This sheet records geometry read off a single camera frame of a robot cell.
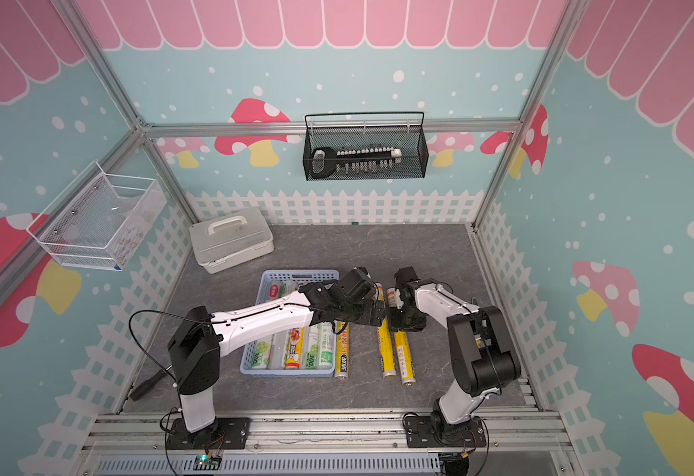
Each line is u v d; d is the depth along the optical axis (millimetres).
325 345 844
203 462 729
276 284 988
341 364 818
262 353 829
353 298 649
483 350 464
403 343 869
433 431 738
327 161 894
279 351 850
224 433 727
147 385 796
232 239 998
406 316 778
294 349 851
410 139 949
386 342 868
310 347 848
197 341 520
